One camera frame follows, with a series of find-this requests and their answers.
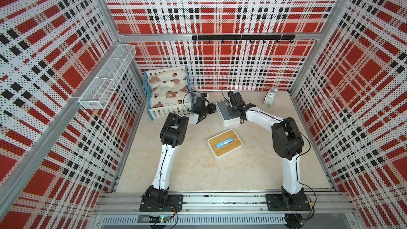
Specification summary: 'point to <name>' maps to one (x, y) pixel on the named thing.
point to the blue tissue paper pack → (225, 142)
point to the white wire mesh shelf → (97, 94)
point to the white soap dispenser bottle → (271, 96)
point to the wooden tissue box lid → (222, 138)
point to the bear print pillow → (169, 88)
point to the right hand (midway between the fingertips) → (235, 107)
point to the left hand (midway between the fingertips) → (219, 105)
